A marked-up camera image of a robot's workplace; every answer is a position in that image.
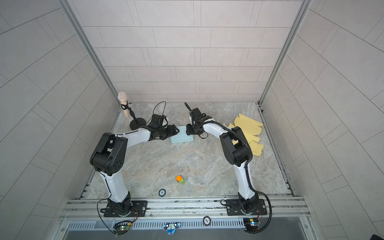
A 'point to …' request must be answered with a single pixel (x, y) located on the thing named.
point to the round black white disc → (206, 220)
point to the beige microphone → (122, 97)
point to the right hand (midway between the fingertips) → (188, 131)
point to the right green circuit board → (251, 224)
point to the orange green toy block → (179, 179)
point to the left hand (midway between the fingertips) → (180, 129)
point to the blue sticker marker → (171, 227)
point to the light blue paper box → (182, 136)
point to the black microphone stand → (136, 123)
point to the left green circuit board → (121, 228)
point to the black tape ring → (162, 192)
